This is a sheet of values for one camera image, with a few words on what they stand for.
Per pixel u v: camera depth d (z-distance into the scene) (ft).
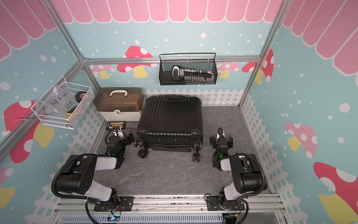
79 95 2.61
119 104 3.69
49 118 1.99
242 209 2.39
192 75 2.89
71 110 2.15
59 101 2.24
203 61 2.95
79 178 1.47
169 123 2.68
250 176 1.50
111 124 3.47
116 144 2.30
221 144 2.28
